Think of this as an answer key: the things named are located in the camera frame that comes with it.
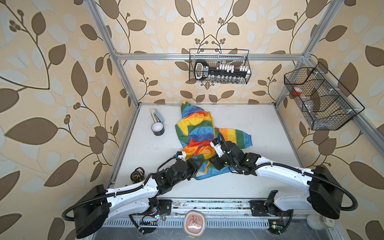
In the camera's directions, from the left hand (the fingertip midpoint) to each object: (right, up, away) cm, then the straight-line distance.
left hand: (206, 162), depth 76 cm
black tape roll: (-33, +16, +30) cm, 47 cm away
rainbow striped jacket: (-5, +15, +25) cm, 30 cm away
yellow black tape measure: (-38, -9, +7) cm, 40 cm away
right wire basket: (+59, +30, -3) cm, 66 cm away
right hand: (+3, 0, +4) cm, 5 cm away
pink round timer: (-6, -26, -8) cm, 27 cm away
